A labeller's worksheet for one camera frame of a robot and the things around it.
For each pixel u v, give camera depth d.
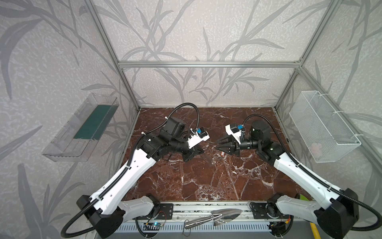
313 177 0.44
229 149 0.60
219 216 0.72
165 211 0.73
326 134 0.64
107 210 0.37
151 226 0.72
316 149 0.72
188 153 0.57
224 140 0.64
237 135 0.57
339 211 0.37
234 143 0.60
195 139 0.55
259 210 0.74
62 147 0.60
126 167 0.41
